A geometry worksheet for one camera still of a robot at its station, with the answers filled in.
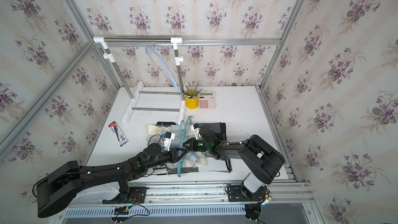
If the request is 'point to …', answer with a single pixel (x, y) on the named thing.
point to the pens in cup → (192, 92)
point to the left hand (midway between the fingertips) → (190, 156)
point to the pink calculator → (207, 100)
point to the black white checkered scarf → (213, 165)
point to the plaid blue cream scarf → (154, 137)
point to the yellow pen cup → (192, 103)
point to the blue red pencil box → (118, 135)
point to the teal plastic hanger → (182, 145)
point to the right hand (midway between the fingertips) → (184, 146)
